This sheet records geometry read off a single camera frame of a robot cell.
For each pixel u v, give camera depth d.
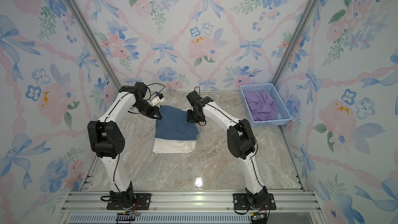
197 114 0.80
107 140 0.52
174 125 0.91
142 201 0.74
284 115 1.02
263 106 1.09
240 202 0.73
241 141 0.55
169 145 0.90
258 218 0.73
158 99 0.84
